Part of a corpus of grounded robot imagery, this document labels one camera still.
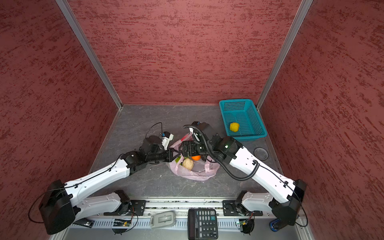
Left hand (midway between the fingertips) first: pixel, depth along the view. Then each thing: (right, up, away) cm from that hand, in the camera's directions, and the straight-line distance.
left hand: (180, 156), depth 77 cm
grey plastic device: (-7, -28, -7) cm, 30 cm away
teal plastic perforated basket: (+47, +25, +40) cm, 67 cm away
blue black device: (+46, -31, -8) cm, 56 cm away
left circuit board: (-30, -32, -4) cm, 44 cm away
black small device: (-43, -28, -10) cm, 52 cm away
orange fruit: (+9, -4, +12) cm, 15 cm away
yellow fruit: (+35, +14, +25) cm, 45 cm away
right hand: (+4, +5, -9) cm, 11 cm away
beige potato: (+4, -6, +7) cm, 10 cm away
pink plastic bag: (+12, -11, +11) cm, 20 cm away
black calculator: (+12, -30, -8) cm, 33 cm away
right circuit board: (+33, -32, -6) cm, 47 cm away
